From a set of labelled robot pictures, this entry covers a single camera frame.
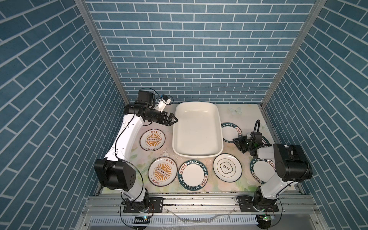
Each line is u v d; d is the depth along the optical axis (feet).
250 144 2.53
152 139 3.25
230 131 3.43
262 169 2.79
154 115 2.13
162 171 2.77
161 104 2.23
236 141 3.06
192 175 2.76
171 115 2.26
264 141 3.24
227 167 2.84
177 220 2.30
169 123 2.23
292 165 1.56
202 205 2.47
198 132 3.38
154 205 2.41
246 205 2.41
